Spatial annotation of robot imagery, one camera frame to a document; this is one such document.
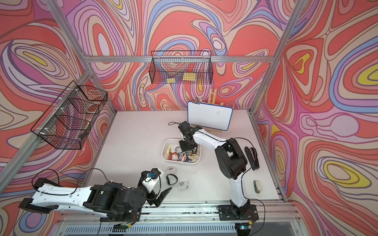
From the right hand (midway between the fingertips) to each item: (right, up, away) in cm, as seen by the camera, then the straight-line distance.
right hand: (186, 151), depth 93 cm
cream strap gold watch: (+4, -3, -2) cm, 6 cm away
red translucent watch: (-10, -3, 0) cm, 11 cm away
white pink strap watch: (-10, -10, -4) cm, 14 cm away
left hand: (-8, -9, -30) cm, 32 cm away
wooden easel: (+16, +33, -3) cm, 36 cm away
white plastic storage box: (-8, +3, +6) cm, 10 cm away
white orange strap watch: (-2, -3, -5) cm, 6 cm away
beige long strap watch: (-11, 0, -1) cm, 11 cm away
